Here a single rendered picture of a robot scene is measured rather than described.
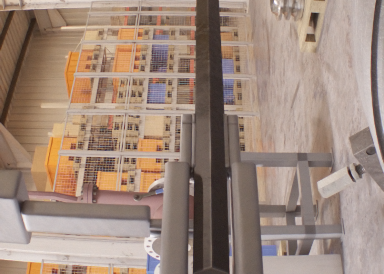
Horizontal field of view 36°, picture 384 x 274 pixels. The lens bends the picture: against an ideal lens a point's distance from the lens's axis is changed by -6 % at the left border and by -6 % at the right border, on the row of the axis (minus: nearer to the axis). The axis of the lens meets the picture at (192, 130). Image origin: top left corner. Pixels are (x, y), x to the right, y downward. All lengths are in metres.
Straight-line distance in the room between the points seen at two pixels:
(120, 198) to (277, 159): 1.24
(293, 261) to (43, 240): 5.06
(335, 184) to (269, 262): 3.77
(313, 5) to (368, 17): 4.73
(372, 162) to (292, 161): 4.15
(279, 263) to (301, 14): 2.25
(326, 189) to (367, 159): 0.06
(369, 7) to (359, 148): 0.23
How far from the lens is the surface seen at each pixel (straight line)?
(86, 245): 8.67
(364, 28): 0.45
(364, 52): 0.45
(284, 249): 6.56
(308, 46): 5.55
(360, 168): 0.66
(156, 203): 4.77
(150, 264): 7.85
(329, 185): 0.67
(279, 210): 5.36
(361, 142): 0.64
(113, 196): 4.79
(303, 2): 5.42
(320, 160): 4.82
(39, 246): 8.79
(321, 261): 4.49
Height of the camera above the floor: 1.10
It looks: level
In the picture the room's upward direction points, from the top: 89 degrees counter-clockwise
